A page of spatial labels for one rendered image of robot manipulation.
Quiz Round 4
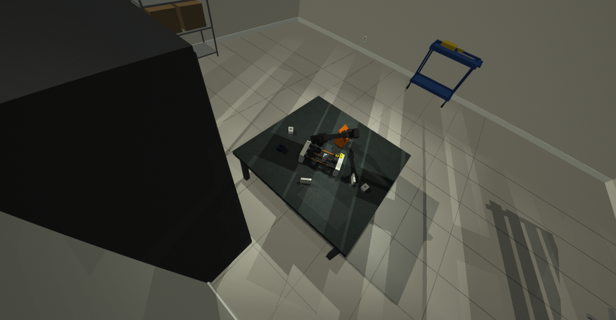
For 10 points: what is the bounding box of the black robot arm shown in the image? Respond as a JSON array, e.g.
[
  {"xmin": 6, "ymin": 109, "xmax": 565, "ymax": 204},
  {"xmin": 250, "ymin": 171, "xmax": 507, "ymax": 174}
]
[{"xmin": 310, "ymin": 128, "xmax": 360, "ymax": 145}]

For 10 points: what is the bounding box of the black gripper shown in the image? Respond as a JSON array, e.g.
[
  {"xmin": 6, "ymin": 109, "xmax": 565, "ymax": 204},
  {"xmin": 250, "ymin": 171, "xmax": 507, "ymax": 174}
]
[{"xmin": 314, "ymin": 141, "xmax": 324, "ymax": 154}]

